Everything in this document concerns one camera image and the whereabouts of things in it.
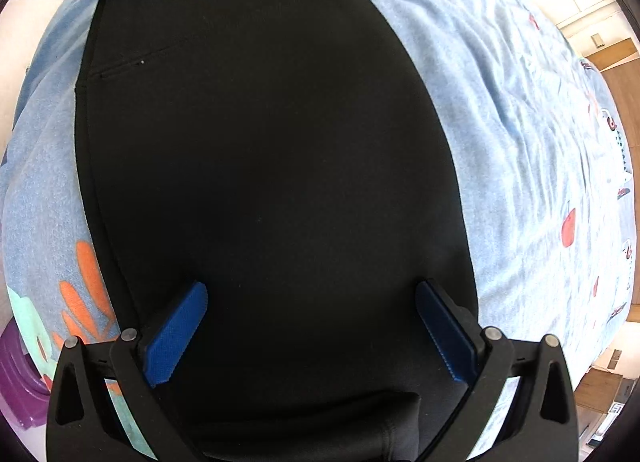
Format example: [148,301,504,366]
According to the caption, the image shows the bed with blue printed sheet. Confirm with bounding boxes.
[0,0,638,462]

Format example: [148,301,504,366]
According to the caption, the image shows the wooden nightstand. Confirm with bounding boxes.
[574,367,626,413]

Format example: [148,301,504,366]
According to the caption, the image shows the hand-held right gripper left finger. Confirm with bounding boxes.
[46,281,211,462]

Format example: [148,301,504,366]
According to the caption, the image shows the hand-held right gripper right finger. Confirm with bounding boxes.
[416,279,581,462]

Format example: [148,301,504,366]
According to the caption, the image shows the black pants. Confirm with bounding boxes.
[74,0,478,462]

